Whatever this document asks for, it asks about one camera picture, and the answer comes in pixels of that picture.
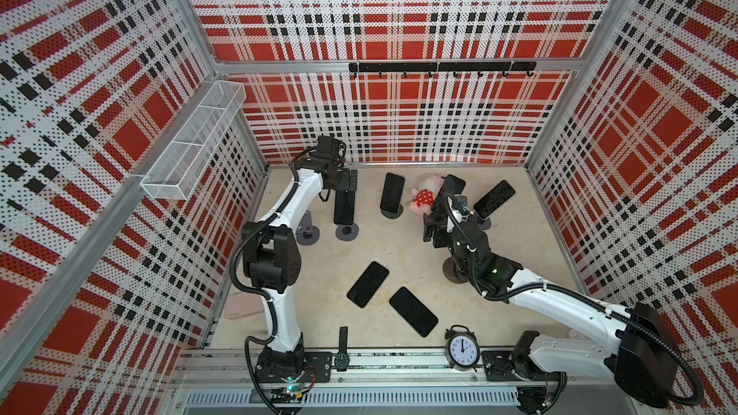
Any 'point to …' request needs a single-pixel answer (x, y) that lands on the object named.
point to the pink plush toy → (424, 196)
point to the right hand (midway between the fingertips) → (441, 215)
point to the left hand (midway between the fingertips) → (341, 185)
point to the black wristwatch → (342, 357)
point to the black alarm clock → (462, 348)
